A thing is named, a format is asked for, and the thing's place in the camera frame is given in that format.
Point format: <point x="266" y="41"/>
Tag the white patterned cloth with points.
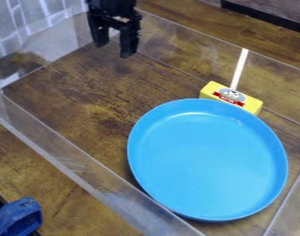
<point x="25" y="17"/>

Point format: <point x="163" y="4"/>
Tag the blue round plastic tray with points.
<point x="208" y="159"/>

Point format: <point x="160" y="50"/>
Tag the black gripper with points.
<point x="115" y="9"/>

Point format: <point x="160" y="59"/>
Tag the clear acrylic enclosure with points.
<point x="68" y="114"/>

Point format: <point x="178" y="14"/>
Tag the yellow butter box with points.
<point x="215" y="91"/>

